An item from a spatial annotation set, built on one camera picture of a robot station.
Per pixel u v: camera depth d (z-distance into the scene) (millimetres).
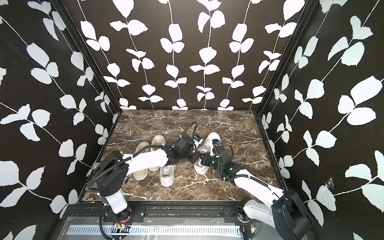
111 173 457
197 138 766
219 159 623
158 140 982
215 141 762
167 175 786
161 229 703
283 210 400
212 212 763
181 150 672
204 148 833
